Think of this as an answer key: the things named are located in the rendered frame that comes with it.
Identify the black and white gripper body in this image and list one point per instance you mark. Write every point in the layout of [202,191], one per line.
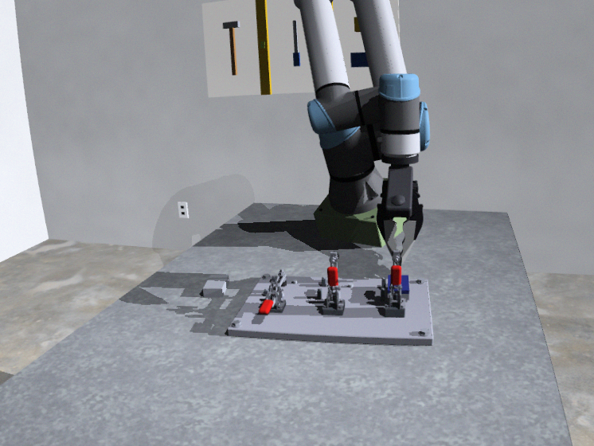
[401,162]

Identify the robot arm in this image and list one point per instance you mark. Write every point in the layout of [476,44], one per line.
[342,118]

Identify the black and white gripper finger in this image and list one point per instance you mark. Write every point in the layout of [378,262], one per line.
[411,229]
[387,227]

